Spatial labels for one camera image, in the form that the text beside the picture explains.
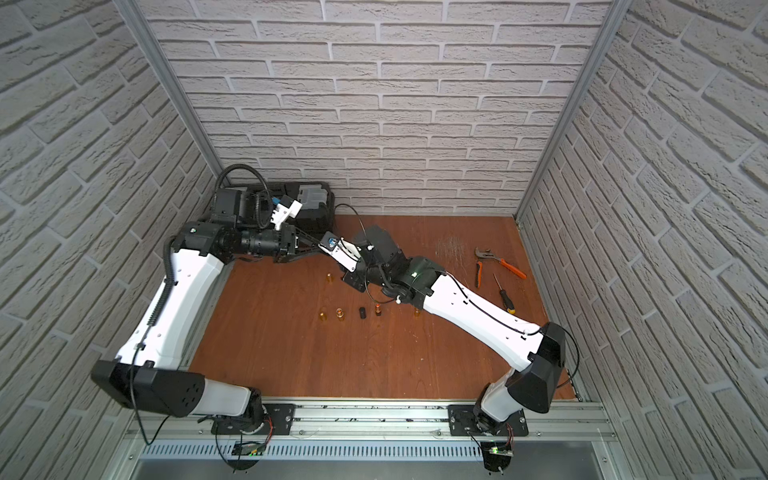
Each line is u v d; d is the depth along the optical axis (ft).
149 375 1.26
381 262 1.62
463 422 2.42
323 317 2.96
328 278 3.27
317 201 3.27
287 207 2.10
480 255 3.50
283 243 1.90
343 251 1.80
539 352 1.34
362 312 2.94
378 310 2.95
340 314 2.91
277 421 2.44
